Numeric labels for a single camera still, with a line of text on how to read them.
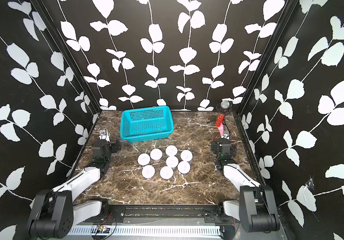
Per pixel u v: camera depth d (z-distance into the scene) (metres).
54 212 0.87
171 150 0.91
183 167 0.84
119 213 0.74
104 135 0.74
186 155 0.89
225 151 0.67
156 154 0.90
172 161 0.86
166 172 0.83
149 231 0.70
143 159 0.87
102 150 0.66
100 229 0.70
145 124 1.14
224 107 0.89
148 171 0.84
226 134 0.76
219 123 1.01
